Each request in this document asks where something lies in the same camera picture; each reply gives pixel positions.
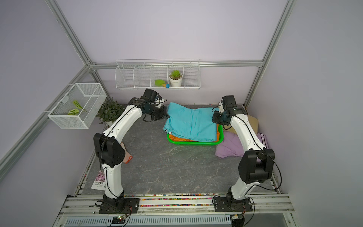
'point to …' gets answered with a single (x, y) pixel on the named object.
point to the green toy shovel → (159, 82)
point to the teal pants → (194, 124)
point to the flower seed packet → (99, 183)
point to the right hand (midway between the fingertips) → (215, 118)
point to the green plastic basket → (185, 142)
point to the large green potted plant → (109, 110)
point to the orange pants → (172, 136)
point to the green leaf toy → (74, 111)
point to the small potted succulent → (176, 77)
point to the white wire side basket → (90, 96)
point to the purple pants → (231, 145)
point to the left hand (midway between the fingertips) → (169, 116)
